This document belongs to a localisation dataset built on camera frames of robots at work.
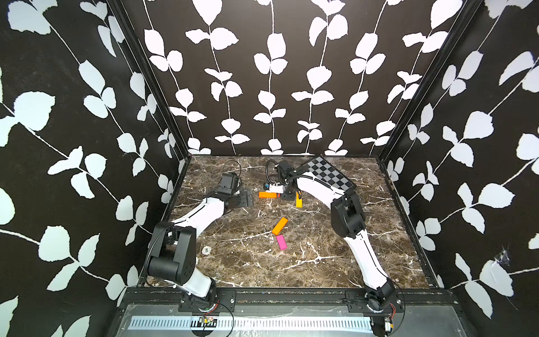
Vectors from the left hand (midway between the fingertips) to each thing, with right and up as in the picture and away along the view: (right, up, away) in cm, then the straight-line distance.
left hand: (244, 194), depth 93 cm
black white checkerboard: (+41, +12, +18) cm, 46 cm away
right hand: (+18, +2, +10) cm, 21 cm away
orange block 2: (+16, -14, 0) cm, 21 cm away
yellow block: (+26, -4, +6) cm, 27 cm away
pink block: (+17, -20, -5) cm, 27 cm away
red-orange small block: (+16, 0, -2) cm, 16 cm away
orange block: (+9, -1, +11) cm, 14 cm away
